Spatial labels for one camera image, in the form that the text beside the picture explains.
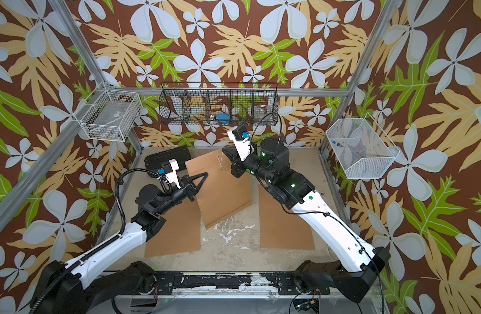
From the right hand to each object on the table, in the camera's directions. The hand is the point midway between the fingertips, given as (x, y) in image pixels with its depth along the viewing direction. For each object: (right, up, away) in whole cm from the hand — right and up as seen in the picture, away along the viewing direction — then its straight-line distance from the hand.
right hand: (223, 148), depth 60 cm
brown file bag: (-22, -36, +29) cm, 51 cm away
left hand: (-6, -8, +7) cm, 12 cm away
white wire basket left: (-53, +17, +24) cm, 60 cm away
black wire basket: (+7, +26, +35) cm, 44 cm away
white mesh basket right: (+58, +2, +22) cm, 63 cm away
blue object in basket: (-3, +18, +33) cm, 37 cm away
